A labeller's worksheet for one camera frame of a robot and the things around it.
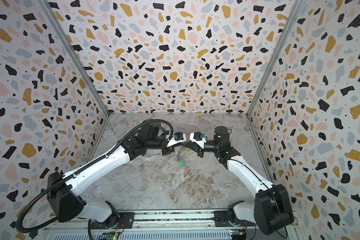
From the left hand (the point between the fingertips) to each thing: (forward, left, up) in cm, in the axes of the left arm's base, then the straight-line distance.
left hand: (183, 139), depth 71 cm
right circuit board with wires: (-36, -25, -29) cm, 52 cm away
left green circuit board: (-35, +34, -29) cm, 57 cm away
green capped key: (-1, +2, -23) cm, 23 cm away
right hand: (0, -1, -2) cm, 2 cm away
